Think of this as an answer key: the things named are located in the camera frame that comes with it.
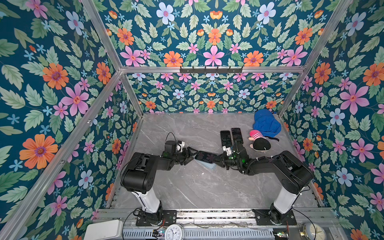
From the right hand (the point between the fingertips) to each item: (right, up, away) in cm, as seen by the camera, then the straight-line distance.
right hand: (211, 159), depth 87 cm
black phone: (+20, +12, +18) cm, 29 cm away
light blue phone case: (-1, -4, +2) cm, 4 cm away
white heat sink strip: (-6, -32, -17) cm, 37 cm away
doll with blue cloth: (+43, +20, +24) cm, 53 cm away
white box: (-48, -28, -20) cm, 59 cm away
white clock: (-18, -28, -20) cm, 39 cm away
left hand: (-8, +4, +2) cm, 9 cm away
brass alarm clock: (+42, -27, -20) cm, 54 cm away
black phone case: (+12, +11, +21) cm, 26 cm away
